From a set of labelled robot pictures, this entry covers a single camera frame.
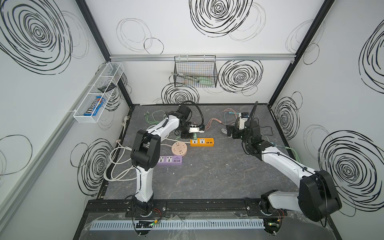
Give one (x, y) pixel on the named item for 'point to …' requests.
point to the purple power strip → (170, 160)
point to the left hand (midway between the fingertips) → (192, 132)
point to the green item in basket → (205, 81)
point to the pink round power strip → (179, 148)
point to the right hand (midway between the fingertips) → (234, 124)
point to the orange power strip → (207, 142)
